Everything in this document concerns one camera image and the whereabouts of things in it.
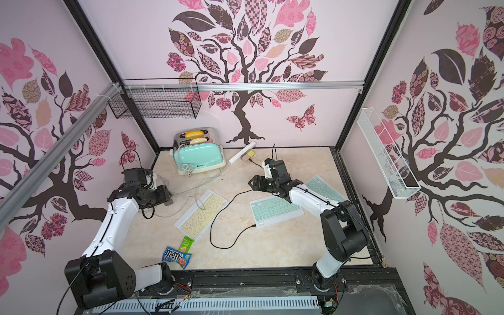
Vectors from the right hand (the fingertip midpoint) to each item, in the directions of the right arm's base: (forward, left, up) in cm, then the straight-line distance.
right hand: (254, 185), depth 88 cm
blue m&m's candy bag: (-27, +34, -10) cm, 45 cm away
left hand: (-7, +39, +1) cm, 40 cm away
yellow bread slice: (+29, +32, +7) cm, 43 cm away
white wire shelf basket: (-5, -57, +12) cm, 59 cm away
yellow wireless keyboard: (-8, +26, -12) cm, 30 cm away
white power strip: (+30, +7, -8) cm, 32 cm away
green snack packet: (-22, +30, -12) cm, 39 cm away
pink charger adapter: (+27, +5, -10) cm, 30 cm away
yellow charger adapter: (+31, +2, -11) cm, 33 cm away
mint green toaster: (+19, +28, +4) cm, 35 cm away
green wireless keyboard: (-7, -9, -12) cm, 17 cm away
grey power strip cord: (+13, +27, -13) cm, 32 cm away
